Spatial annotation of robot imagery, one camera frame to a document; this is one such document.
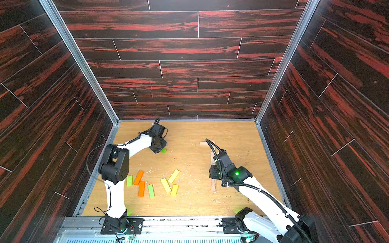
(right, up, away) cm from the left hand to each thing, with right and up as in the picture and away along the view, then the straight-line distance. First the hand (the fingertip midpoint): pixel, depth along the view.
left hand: (166, 146), depth 103 cm
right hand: (+32, -11, -21) cm, 40 cm away
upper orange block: (-15, -18, -11) cm, 26 cm away
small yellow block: (+8, -24, -18) cm, 31 cm away
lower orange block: (-11, -24, -16) cm, 31 cm away
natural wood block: (+32, -9, -7) cm, 34 cm away
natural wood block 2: (+31, -21, -17) cm, 41 cm away
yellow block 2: (+7, -17, -12) cm, 22 cm away
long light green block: (-5, -24, -18) cm, 31 cm away
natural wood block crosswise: (+26, +1, +5) cm, 27 cm away
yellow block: (+3, -22, -16) cm, 27 cm away
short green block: (-1, -3, -4) cm, 4 cm away
